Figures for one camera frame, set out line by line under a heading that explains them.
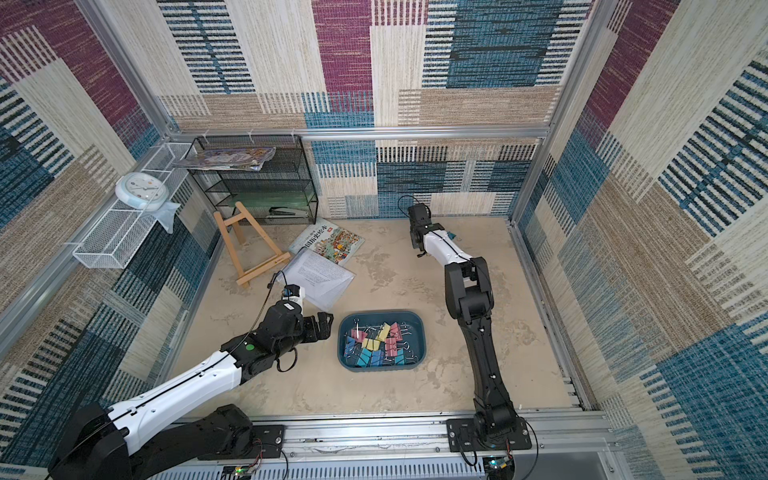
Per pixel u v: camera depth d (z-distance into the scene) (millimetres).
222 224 916
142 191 753
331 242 1148
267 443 750
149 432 442
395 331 897
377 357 850
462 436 729
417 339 890
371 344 871
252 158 879
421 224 852
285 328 629
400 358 845
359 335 871
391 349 850
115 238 714
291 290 731
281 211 1112
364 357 850
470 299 649
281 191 1089
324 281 1022
